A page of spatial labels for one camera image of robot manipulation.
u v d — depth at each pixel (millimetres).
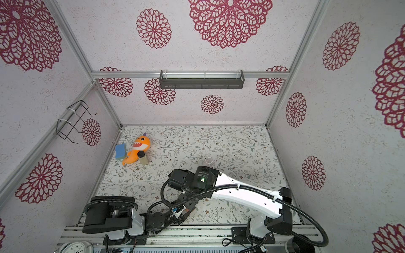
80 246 681
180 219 679
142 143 990
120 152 1052
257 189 406
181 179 465
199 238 746
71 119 777
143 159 936
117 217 490
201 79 965
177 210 636
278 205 394
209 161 852
